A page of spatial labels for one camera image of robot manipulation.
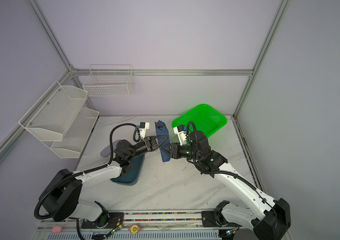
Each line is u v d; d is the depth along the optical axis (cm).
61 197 42
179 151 61
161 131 68
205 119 118
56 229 70
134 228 67
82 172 48
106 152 98
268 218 38
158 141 69
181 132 63
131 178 82
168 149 67
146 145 64
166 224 73
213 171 49
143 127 68
